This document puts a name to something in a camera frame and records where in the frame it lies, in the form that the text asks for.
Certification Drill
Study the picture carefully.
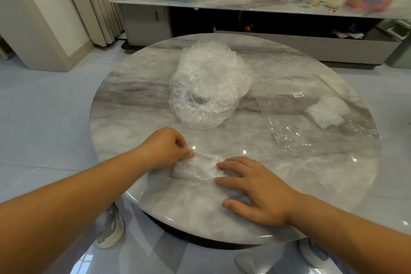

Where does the person's left forearm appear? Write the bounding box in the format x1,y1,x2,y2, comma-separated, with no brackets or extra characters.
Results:
0,147,155,274

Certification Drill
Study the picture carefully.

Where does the clear plastic bag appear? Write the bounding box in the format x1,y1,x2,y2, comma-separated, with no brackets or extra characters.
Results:
253,74,381,152

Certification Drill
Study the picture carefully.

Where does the long grey low cabinet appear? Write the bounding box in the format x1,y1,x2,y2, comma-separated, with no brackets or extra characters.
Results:
109,0,411,69

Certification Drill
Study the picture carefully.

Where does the person's left hand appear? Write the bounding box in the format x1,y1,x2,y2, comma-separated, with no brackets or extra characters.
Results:
135,127,195,172

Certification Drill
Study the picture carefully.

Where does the person's right hand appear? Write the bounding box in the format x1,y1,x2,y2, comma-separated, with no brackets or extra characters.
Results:
214,156,303,226

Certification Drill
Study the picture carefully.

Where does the black table base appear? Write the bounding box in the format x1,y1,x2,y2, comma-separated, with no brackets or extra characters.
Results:
141,209,277,249

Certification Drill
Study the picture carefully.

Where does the beige curtain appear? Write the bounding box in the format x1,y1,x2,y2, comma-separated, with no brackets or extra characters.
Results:
57,0,126,48

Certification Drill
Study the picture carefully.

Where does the green storage bin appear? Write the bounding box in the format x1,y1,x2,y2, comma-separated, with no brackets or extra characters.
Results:
385,20,411,69

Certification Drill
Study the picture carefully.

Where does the grey sneaker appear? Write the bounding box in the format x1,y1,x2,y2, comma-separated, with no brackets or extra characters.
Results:
95,203,126,249
298,238,331,268

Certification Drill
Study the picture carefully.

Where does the pile of clear plastic caps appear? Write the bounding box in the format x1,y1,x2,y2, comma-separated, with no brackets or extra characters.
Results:
169,40,253,130

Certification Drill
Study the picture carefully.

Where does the person's right forearm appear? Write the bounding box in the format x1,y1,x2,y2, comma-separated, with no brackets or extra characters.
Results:
284,194,411,274

